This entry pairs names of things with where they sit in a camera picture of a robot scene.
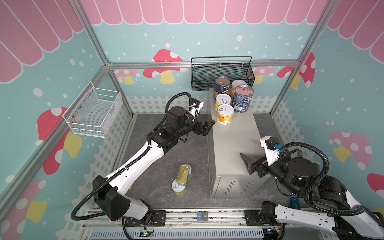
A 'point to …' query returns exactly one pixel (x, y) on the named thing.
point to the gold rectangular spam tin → (182, 174)
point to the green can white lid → (190, 170)
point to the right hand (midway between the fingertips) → (250, 149)
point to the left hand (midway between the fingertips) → (206, 120)
